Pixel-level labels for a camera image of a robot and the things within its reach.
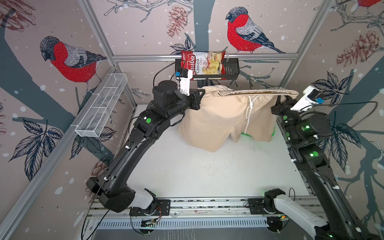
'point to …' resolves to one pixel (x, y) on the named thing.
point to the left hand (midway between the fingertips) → (205, 90)
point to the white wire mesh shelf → (93, 122)
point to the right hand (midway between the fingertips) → (277, 91)
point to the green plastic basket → (249, 135)
